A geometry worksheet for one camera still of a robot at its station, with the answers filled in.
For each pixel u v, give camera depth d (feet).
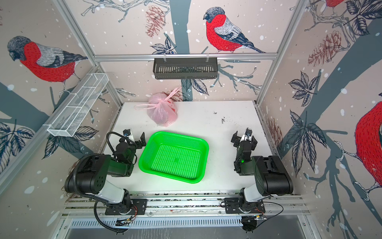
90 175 1.51
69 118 2.38
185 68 3.50
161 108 3.31
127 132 2.52
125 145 2.35
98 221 2.24
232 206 2.39
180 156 3.74
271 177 1.47
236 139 2.68
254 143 2.79
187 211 2.39
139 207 2.40
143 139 2.81
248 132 2.51
